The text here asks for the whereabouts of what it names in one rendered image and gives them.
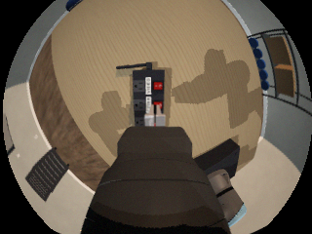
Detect black power strip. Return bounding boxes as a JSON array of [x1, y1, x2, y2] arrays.
[[116, 62, 165, 127]]

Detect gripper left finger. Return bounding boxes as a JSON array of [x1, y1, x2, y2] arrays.
[[144, 104, 155, 127]]

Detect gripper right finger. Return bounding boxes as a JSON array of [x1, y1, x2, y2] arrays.
[[155, 104, 166, 127]]

